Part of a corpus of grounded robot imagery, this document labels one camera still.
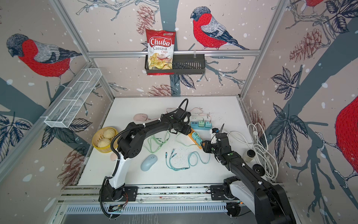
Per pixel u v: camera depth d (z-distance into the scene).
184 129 0.86
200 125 0.96
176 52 0.90
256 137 1.00
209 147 0.76
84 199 0.74
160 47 0.84
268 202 0.40
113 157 0.86
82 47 0.88
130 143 0.55
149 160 0.83
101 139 0.92
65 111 0.73
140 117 1.07
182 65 1.07
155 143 0.93
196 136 0.88
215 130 0.78
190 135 0.92
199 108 1.14
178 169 0.81
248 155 0.78
